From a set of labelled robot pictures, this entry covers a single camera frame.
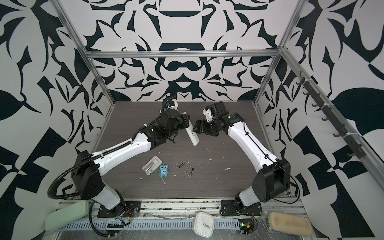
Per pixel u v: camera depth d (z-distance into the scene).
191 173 0.85
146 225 0.65
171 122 0.58
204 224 0.67
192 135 0.77
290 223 0.67
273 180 0.42
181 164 0.89
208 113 0.74
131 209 0.73
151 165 0.87
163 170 0.85
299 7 0.73
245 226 0.71
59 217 0.70
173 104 0.70
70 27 0.79
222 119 0.57
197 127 0.72
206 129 0.70
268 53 0.94
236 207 0.70
